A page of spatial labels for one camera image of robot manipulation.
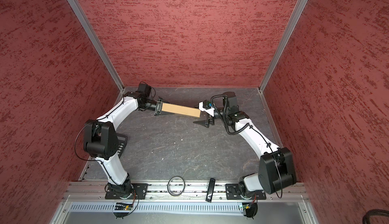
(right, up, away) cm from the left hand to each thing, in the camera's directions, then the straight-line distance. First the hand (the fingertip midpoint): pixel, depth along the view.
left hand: (174, 109), depth 78 cm
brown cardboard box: (+4, 0, -6) cm, 8 cm away
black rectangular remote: (+19, -40, -5) cm, 44 cm away
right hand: (+10, -3, -3) cm, 11 cm away
